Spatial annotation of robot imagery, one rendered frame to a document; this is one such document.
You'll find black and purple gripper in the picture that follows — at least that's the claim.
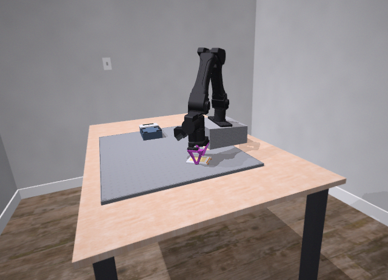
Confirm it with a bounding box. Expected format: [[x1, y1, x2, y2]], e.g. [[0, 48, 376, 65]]
[[187, 128, 210, 165]]

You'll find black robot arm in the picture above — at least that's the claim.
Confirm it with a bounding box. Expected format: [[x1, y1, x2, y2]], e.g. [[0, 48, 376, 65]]
[[174, 47, 232, 142]]

